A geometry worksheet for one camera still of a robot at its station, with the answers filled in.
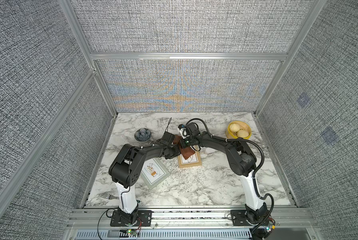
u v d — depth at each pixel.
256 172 0.56
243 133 1.00
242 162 0.56
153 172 0.88
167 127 1.10
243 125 1.06
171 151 0.85
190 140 0.80
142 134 1.03
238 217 0.73
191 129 0.81
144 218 0.74
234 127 1.02
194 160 0.93
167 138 0.78
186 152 0.94
